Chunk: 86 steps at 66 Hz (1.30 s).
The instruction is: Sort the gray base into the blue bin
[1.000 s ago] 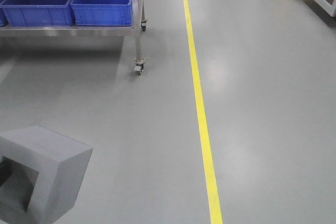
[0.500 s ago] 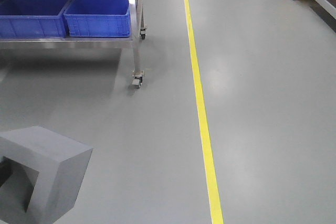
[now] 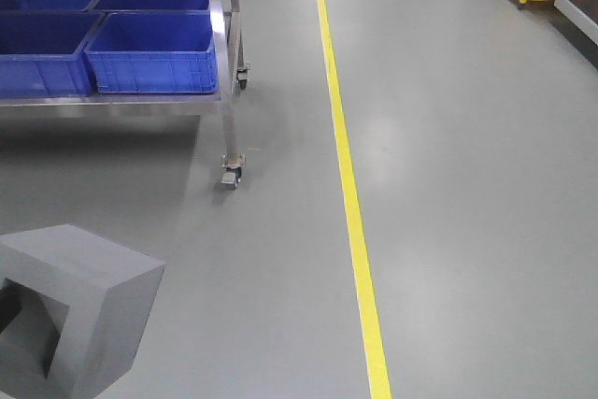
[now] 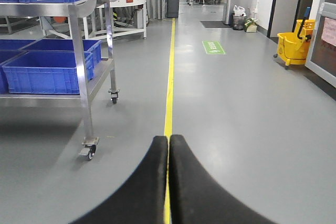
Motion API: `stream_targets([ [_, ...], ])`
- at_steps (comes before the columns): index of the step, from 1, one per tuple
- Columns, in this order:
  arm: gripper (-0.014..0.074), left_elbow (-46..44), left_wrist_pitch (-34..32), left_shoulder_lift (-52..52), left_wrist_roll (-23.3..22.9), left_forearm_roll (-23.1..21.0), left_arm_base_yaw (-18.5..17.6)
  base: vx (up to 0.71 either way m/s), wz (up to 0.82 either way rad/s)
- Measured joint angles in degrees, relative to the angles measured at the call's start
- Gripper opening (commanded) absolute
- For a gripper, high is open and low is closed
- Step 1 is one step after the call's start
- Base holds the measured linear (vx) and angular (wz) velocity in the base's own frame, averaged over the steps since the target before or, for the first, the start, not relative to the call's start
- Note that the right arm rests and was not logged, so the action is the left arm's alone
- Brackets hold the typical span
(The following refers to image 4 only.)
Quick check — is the grey cabinet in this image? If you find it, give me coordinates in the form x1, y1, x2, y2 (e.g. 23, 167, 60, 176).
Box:
166, 0, 181, 18

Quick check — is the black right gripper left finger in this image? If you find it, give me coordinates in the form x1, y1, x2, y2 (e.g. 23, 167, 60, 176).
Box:
70, 135, 169, 224

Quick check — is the dark floor mat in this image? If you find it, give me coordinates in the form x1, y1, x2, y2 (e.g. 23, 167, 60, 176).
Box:
200, 20, 234, 29

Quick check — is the yellow mop bucket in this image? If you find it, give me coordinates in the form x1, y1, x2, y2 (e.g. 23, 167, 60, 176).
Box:
273, 19, 317, 71

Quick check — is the green white box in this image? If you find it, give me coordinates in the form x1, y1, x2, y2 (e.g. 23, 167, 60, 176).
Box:
244, 17, 259, 33

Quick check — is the steel cylinder post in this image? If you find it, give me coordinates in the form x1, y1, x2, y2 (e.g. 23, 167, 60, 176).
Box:
223, 0, 235, 25

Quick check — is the steel rack on castors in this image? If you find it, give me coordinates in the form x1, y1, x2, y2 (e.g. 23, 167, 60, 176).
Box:
0, 0, 121, 162

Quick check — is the row of blue bins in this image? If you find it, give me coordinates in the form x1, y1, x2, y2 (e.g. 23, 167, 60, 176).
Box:
0, 0, 102, 95

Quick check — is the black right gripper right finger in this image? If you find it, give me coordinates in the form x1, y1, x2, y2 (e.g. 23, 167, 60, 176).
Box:
169, 134, 277, 224

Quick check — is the glass door with grey frame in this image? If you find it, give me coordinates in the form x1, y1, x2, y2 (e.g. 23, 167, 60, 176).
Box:
305, 1, 336, 89

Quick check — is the white plastic bag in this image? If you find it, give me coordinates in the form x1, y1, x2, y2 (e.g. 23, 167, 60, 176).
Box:
233, 5, 247, 17

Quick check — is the pink paper sheet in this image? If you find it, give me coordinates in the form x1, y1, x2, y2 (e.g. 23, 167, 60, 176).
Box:
321, 17, 336, 48

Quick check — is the blue mop handle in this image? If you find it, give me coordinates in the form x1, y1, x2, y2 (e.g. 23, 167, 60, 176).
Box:
297, 6, 312, 40

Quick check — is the black trash basket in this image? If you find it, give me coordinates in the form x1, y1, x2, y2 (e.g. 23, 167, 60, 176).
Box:
233, 14, 246, 31

